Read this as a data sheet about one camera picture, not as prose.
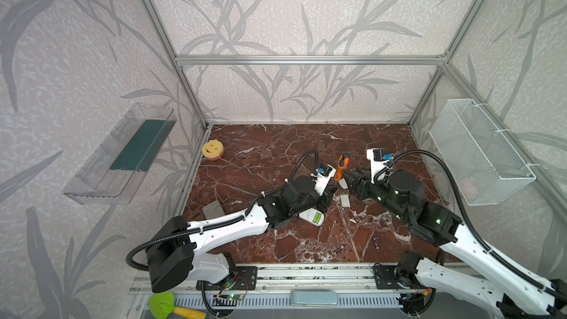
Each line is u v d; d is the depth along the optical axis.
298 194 0.55
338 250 0.80
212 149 1.06
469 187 0.73
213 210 0.87
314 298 0.66
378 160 0.55
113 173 0.64
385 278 0.73
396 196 0.48
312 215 0.87
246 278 0.73
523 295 0.40
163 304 0.67
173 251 0.40
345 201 0.91
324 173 0.62
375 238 0.82
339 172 0.68
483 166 0.63
